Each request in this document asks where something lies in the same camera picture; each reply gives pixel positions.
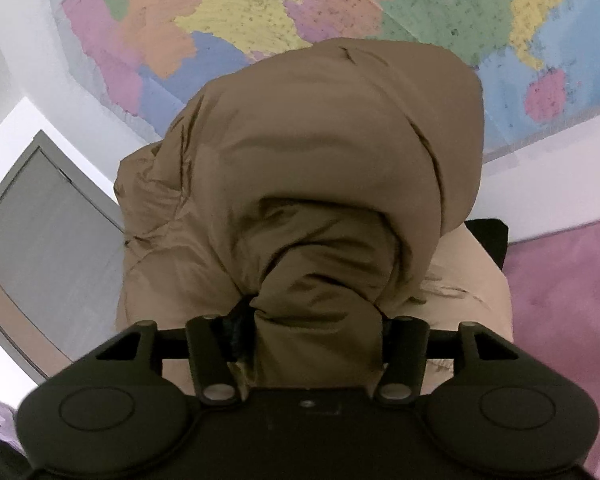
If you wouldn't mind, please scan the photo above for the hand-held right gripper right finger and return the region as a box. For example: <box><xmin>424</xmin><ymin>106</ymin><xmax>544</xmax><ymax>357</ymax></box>
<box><xmin>375</xmin><ymin>312</ymin><xmax>518</xmax><ymax>405</ymax></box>

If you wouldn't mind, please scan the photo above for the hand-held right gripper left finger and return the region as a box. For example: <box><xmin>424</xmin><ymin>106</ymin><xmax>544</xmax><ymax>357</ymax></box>
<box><xmin>96</xmin><ymin>302</ymin><xmax>255</xmax><ymax>405</ymax></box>

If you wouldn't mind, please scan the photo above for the brown down jacket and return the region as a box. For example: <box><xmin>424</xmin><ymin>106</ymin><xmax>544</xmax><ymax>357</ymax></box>
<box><xmin>114</xmin><ymin>37</ymin><xmax>485</xmax><ymax>391</ymax></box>

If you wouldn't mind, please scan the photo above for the beige quilt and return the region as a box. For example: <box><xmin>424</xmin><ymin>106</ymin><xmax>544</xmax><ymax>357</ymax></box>
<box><xmin>115</xmin><ymin>222</ymin><xmax>512</xmax><ymax>396</ymax></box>

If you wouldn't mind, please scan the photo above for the small black object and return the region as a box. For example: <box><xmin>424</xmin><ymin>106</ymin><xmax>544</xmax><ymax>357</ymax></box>
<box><xmin>464</xmin><ymin>218</ymin><xmax>509</xmax><ymax>273</ymax></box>

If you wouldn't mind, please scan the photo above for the pink printed bed sheet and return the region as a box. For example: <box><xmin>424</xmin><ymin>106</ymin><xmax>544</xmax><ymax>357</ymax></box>
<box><xmin>502</xmin><ymin>217</ymin><xmax>600</xmax><ymax>480</ymax></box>

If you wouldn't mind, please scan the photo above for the grey framed panel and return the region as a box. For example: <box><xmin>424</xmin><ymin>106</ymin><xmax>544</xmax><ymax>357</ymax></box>
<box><xmin>0</xmin><ymin>130</ymin><xmax>127</xmax><ymax>382</ymax></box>

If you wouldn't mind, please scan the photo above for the colourful wall map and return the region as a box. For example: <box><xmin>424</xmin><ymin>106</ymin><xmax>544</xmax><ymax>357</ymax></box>
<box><xmin>40</xmin><ymin>0</ymin><xmax>600</xmax><ymax>162</ymax></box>

